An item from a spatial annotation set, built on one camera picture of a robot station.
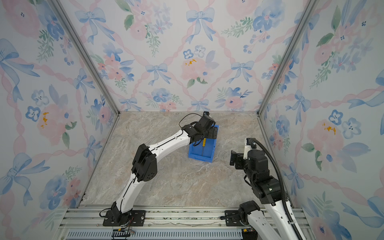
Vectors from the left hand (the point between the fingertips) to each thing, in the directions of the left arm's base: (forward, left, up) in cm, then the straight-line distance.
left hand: (212, 129), depth 90 cm
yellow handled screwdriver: (-2, +4, -14) cm, 15 cm away
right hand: (-19, -12, +7) cm, 24 cm away
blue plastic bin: (-7, +10, -16) cm, 20 cm away
